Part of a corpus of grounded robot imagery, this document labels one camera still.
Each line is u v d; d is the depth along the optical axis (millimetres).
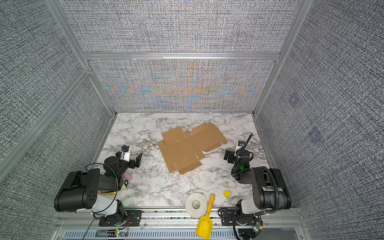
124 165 798
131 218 741
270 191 444
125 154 758
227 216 732
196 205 780
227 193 797
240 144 811
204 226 701
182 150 996
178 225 729
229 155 851
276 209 434
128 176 855
